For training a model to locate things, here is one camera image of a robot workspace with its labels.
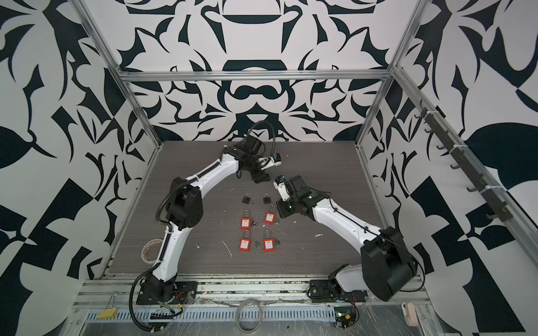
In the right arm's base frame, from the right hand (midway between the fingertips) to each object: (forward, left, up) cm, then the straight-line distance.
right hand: (280, 203), depth 85 cm
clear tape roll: (-15, +51, -9) cm, 54 cm away
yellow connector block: (-35, +58, -8) cm, 69 cm away
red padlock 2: (-1, +4, -9) cm, 10 cm away
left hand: (+19, +5, +1) cm, 19 cm away
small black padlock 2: (+8, +15, -9) cm, 19 cm away
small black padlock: (+8, +6, -10) cm, 14 cm away
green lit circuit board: (-36, -20, -11) cm, 43 cm away
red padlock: (-4, +15, -8) cm, 17 cm away
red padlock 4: (-12, +5, -9) cm, 16 cm away
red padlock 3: (-12, +14, -9) cm, 21 cm away
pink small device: (-36, -40, -9) cm, 55 cm away
